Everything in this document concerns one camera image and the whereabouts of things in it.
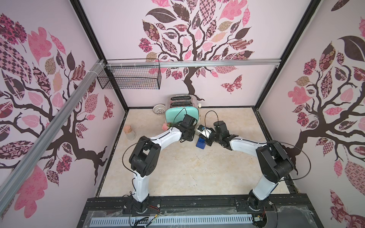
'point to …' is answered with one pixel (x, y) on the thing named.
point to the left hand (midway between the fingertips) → (196, 132)
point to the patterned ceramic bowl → (159, 109)
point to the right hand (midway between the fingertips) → (201, 132)
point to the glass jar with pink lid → (130, 134)
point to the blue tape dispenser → (201, 143)
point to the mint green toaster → (179, 105)
